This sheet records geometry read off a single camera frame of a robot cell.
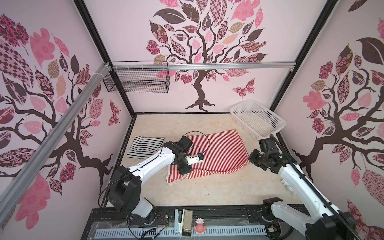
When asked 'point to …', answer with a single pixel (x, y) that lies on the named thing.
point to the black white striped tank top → (144, 147)
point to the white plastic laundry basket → (257, 120)
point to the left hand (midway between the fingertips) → (186, 170)
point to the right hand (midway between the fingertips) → (250, 156)
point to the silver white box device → (183, 222)
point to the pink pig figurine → (199, 228)
